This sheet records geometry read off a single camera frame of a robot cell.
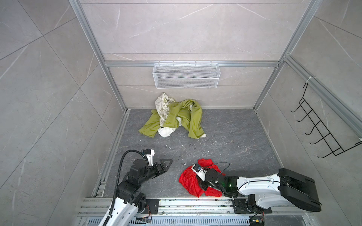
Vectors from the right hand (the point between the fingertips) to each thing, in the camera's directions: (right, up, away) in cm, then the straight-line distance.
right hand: (194, 174), depth 82 cm
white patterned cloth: (-23, +43, +26) cm, 55 cm away
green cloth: (-2, +39, +29) cm, 49 cm away
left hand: (-15, +10, -7) cm, 19 cm away
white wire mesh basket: (-5, +65, +19) cm, 68 cm away
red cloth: (-4, -1, -6) cm, 7 cm away
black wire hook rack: (+61, +22, -19) cm, 67 cm away
